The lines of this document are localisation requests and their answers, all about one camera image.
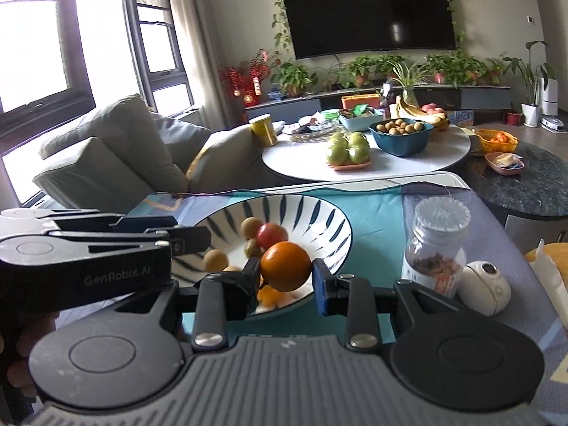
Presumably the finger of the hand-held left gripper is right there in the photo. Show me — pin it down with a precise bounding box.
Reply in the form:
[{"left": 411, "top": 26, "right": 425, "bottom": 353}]
[
  {"left": 49, "top": 213, "right": 178, "bottom": 232},
  {"left": 49, "top": 226, "right": 212, "bottom": 257}
]

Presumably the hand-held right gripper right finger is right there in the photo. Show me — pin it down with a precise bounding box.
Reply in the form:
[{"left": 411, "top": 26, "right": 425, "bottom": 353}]
[{"left": 312, "top": 258, "right": 462, "bottom": 349}]

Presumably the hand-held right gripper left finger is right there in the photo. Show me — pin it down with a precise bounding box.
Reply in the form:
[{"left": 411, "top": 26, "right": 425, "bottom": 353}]
[{"left": 113, "top": 257, "right": 263, "bottom": 350}]

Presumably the small orange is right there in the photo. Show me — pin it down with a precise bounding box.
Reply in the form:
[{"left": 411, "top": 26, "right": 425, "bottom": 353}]
[{"left": 257, "top": 285, "right": 285, "bottom": 306}]

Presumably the large orange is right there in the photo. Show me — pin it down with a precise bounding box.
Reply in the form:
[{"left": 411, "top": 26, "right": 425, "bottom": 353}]
[{"left": 260, "top": 241, "right": 312, "bottom": 293}]

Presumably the red apple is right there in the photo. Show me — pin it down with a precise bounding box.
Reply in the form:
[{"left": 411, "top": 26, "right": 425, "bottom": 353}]
[{"left": 256, "top": 223, "right": 289, "bottom": 251}]

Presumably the striped ceramic bowl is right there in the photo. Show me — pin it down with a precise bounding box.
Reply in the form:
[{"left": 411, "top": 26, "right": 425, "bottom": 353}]
[{"left": 171, "top": 194, "right": 354, "bottom": 317}]

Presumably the person's left hand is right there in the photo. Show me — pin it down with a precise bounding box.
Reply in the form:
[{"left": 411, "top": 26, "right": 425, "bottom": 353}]
[{"left": 0, "top": 311, "right": 59, "bottom": 399}]

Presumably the grey sofa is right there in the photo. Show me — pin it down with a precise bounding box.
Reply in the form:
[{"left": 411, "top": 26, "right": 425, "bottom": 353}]
[{"left": 33, "top": 94, "right": 285, "bottom": 214}]

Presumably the grey pillow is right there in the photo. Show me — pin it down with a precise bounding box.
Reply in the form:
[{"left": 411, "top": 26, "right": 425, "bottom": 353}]
[{"left": 148, "top": 111, "right": 211, "bottom": 187}]

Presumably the blue patterned tablecloth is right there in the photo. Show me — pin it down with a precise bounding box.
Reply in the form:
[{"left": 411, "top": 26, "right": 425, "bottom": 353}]
[{"left": 58, "top": 176, "right": 568, "bottom": 413}]

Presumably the labelled glass jar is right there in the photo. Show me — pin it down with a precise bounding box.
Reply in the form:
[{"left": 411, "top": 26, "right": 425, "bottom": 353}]
[{"left": 402, "top": 196, "right": 472, "bottom": 298}]

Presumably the pink fruit tray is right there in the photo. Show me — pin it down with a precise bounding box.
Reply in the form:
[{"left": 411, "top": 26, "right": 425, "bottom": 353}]
[{"left": 327, "top": 161, "right": 372, "bottom": 172}]

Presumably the yellow tin can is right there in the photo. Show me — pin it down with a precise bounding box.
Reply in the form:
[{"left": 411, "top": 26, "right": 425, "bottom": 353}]
[{"left": 248, "top": 114, "right": 278, "bottom": 147}]

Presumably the pile of green apples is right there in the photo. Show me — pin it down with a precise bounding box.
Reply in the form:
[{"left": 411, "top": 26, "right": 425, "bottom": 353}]
[{"left": 327, "top": 131, "right": 371, "bottom": 166}]

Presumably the glass snack plate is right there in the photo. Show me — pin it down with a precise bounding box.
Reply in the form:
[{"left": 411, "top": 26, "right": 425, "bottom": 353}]
[{"left": 284, "top": 120, "right": 338, "bottom": 143}]

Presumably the white egg-shaped device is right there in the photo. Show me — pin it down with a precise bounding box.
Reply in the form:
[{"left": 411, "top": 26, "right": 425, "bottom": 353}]
[{"left": 457, "top": 260, "right": 512, "bottom": 317}]

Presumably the blue bowl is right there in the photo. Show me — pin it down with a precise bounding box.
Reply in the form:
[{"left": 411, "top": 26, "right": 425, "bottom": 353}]
[{"left": 368, "top": 118, "right": 434, "bottom": 157}]

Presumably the teal snack container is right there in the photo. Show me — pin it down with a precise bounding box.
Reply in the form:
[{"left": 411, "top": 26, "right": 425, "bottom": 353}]
[{"left": 338, "top": 106, "right": 384, "bottom": 131}]

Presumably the red berry decoration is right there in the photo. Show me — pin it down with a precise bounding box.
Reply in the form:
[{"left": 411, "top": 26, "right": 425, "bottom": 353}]
[{"left": 220, "top": 49, "right": 278, "bottom": 107}]

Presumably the pile of brown longans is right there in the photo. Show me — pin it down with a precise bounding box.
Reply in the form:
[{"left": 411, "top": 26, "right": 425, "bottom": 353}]
[{"left": 375, "top": 118, "right": 427, "bottom": 136}]

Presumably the green potted plant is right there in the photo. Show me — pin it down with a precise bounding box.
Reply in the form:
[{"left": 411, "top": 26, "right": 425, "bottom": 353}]
[
  {"left": 484, "top": 57, "right": 507, "bottom": 86},
  {"left": 424, "top": 53, "right": 462, "bottom": 85},
  {"left": 344, "top": 55, "right": 378, "bottom": 88},
  {"left": 459, "top": 55, "right": 486, "bottom": 85},
  {"left": 376, "top": 54, "right": 406, "bottom": 78},
  {"left": 271, "top": 62, "right": 316, "bottom": 97}
]

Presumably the narrow black-framed window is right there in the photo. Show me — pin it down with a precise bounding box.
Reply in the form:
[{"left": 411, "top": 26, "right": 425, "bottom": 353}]
[{"left": 120, "top": 0, "right": 200, "bottom": 116}]

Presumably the orange box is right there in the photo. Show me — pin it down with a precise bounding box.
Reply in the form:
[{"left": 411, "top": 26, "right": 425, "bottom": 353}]
[{"left": 341, "top": 94, "right": 382, "bottom": 109}]

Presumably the beige curtain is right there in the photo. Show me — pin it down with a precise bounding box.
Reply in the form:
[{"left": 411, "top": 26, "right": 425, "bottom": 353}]
[{"left": 166, "top": 0, "right": 223, "bottom": 116}]

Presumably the bunch of bananas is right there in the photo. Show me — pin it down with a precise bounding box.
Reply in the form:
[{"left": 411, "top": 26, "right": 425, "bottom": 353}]
[{"left": 395, "top": 95, "right": 449, "bottom": 129}]

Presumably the dark bottle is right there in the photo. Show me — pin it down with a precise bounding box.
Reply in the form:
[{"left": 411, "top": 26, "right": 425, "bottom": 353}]
[{"left": 381, "top": 81, "right": 398, "bottom": 118}]

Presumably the blue lettered card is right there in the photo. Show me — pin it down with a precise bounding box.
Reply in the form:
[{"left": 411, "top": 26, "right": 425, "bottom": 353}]
[{"left": 446, "top": 110, "right": 475, "bottom": 127}]

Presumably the large black-framed window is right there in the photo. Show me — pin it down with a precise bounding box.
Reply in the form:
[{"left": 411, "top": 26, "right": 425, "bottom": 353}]
[{"left": 0, "top": 0, "right": 96, "bottom": 143}]

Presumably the pink snack dish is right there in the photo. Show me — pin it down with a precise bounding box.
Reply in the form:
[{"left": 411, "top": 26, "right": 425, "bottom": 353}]
[{"left": 485, "top": 152, "right": 525, "bottom": 176}]

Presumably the dark marble round table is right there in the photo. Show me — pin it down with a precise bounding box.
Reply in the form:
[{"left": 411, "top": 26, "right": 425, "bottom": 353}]
[{"left": 461, "top": 141, "right": 568, "bottom": 220}]

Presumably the spider plant in vase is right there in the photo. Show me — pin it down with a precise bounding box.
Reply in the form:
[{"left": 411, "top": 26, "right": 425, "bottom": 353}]
[{"left": 390, "top": 62, "right": 429, "bottom": 107}]

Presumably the orange plastic basket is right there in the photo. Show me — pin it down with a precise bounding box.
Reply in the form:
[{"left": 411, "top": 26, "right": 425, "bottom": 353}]
[{"left": 477, "top": 129, "right": 519, "bottom": 154}]

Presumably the folded white paper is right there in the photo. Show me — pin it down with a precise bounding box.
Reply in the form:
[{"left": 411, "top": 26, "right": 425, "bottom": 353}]
[{"left": 530, "top": 239, "right": 568, "bottom": 320}]

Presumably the grey television cabinet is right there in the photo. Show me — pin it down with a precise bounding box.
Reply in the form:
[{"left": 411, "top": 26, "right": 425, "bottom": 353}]
[{"left": 245, "top": 84, "right": 511, "bottom": 125}]

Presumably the tall plant in white pot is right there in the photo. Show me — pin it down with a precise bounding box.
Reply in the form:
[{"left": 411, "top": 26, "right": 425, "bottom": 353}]
[{"left": 503, "top": 40, "right": 555, "bottom": 127}]

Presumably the white air purifier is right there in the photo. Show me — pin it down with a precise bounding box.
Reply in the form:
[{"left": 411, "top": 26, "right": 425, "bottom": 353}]
[{"left": 540, "top": 77, "right": 560, "bottom": 116}]

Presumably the black wall television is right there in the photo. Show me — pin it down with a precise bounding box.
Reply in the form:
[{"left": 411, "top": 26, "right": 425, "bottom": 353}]
[{"left": 277, "top": 0, "right": 458, "bottom": 60}]

